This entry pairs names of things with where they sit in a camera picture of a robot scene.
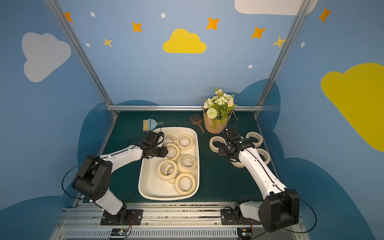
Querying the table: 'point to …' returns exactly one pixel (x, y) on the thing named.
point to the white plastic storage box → (150, 187)
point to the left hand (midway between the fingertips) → (165, 149)
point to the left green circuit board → (118, 232)
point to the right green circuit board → (244, 233)
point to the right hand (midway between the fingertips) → (225, 150)
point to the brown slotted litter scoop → (197, 119)
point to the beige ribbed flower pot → (217, 126)
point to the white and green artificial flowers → (218, 107)
